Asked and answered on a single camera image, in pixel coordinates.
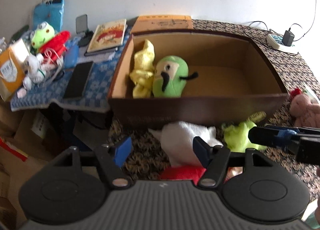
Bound white and red plush toy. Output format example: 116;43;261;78
149;121;222;184

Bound blue patterned cloth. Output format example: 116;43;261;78
10;45;125;113

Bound black smartphone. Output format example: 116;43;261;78
63;61;94;99

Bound pink teddy bear plush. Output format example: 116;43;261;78
290;88;319;128

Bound black cable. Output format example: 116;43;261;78
247;0;320;45

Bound red illustrated book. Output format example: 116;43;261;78
84;19;127;56

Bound blue pencil pouch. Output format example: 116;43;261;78
32;0;65;32

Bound orange yellow book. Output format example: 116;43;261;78
131;15;193;34

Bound green frog plush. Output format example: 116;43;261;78
30;22;55;52

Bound orange tissue box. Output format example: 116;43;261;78
1;38;29;101

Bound yellow plush toy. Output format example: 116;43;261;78
130;39;155;98

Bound green round plush toy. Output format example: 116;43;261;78
152;56;199;98

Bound blue soft case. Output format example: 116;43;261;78
64;44;79;69

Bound lime green dinosaur plush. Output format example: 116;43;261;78
222;111;267;153

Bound brown cardboard box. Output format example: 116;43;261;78
107;30;288;126

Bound small standing mirror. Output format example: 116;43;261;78
75;14;93;38

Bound black power adapter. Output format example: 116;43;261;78
282;28;295;47

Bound white power strip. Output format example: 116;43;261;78
266;34;298;54

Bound white small plush toy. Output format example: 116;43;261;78
23;54;47;91

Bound red plush cushion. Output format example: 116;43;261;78
39;31;71;56

